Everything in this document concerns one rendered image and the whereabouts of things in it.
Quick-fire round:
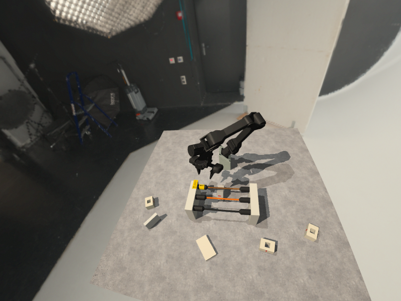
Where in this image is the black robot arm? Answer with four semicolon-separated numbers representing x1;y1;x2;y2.
188;112;266;170

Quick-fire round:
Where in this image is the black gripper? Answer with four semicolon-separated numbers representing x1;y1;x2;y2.
189;153;224;179

